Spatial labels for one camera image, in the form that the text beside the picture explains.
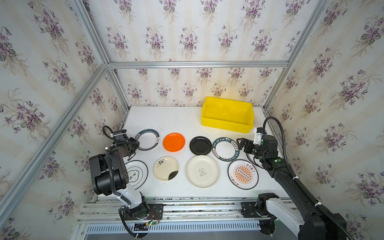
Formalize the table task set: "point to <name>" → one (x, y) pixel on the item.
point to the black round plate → (200, 145)
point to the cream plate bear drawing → (202, 171)
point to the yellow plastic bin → (234, 115)
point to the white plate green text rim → (225, 149)
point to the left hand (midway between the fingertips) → (135, 142)
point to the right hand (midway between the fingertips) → (242, 142)
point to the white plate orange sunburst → (243, 174)
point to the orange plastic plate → (174, 142)
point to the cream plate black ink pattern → (166, 168)
